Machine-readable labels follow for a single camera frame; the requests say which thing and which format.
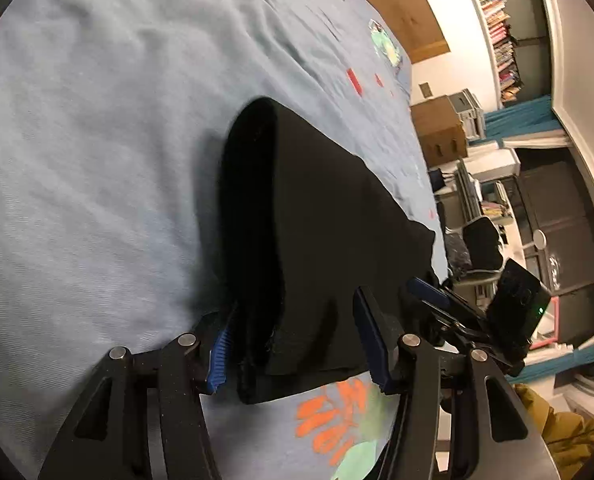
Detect pink stool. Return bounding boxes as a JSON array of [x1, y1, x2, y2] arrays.
[[527, 295, 563, 348]]

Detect teal curtain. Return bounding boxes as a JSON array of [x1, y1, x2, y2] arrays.
[[507, 337, 594, 386], [482, 95, 558, 148]]

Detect blue printed bed sheet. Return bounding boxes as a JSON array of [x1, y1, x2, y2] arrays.
[[0, 0, 438, 480]]

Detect wooden headboard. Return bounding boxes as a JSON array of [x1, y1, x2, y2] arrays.
[[337, 0, 451, 63]]

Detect black desk chair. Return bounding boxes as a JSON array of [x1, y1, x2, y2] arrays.
[[444, 215, 508, 291]]

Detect dark blue shopping bag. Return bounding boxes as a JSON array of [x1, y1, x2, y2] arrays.
[[429, 169, 460, 193]]

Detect row of books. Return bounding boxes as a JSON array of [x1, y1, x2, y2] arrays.
[[460, 0, 523, 103]]

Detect brown cardboard box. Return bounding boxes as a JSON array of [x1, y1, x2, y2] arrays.
[[411, 95, 470, 167]]

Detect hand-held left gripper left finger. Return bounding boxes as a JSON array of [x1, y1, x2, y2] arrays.
[[37, 305, 240, 480]]

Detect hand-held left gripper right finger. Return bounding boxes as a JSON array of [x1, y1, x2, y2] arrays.
[[352, 286, 560, 480]]

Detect white desk lamp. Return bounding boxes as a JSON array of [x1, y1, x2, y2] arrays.
[[524, 229, 548, 261]]

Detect white sheer curtain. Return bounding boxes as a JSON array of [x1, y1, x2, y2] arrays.
[[500, 129, 570, 150]]

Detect black pants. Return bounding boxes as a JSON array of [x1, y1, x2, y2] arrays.
[[216, 96, 440, 406]]

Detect grey cloth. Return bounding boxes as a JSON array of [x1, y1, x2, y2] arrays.
[[447, 232, 473, 271]]

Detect white cabinet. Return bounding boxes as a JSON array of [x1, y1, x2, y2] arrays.
[[472, 149, 521, 181]]

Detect grey desk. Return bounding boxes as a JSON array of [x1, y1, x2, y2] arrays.
[[454, 157, 533, 281]]

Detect person's right forearm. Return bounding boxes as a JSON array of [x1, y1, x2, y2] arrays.
[[514, 384, 594, 480]]

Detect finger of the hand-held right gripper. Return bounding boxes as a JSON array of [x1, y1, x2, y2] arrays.
[[406, 276, 488, 333]]

